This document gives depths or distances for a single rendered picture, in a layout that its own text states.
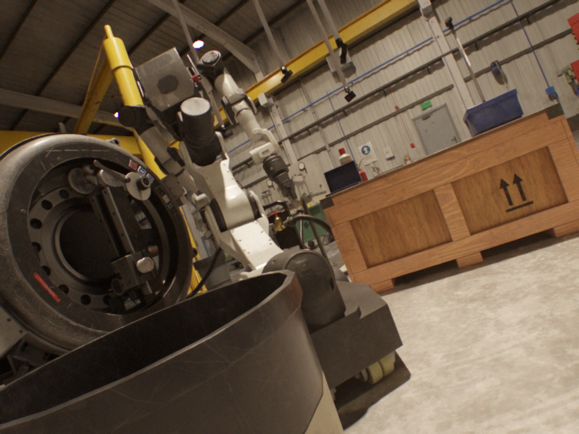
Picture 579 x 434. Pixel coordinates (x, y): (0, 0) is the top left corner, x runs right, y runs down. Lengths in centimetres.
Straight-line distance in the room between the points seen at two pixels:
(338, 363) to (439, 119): 1083
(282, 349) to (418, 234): 120
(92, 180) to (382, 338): 102
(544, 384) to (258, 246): 78
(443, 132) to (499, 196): 991
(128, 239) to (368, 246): 94
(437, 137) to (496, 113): 978
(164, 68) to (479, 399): 152
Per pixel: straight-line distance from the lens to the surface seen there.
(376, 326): 76
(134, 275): 109
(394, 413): 73
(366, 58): 1216
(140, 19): 1228
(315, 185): 756
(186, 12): 1167
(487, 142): 141
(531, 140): 144
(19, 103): 1405
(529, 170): 146
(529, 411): 66
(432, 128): 1133
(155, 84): 154
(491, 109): 154
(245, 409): 24
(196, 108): 129
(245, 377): 23
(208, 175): 130
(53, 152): 120
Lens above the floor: 41
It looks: level
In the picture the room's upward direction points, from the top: 22 degrees counter-clockwise
